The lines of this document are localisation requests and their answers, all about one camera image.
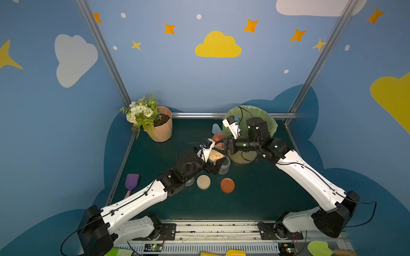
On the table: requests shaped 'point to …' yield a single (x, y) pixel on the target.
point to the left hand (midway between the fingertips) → (220, 151)
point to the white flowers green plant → (143, 112)
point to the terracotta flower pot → (163, 129)
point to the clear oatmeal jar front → (190, 182)
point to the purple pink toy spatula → (131, 182)
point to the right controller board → (287, 249)
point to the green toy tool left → (118, 252)
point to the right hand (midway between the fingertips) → (218, 142)
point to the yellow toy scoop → (229, 253)
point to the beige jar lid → (203, 182)
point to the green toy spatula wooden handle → (321, 248)
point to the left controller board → (152, 247)
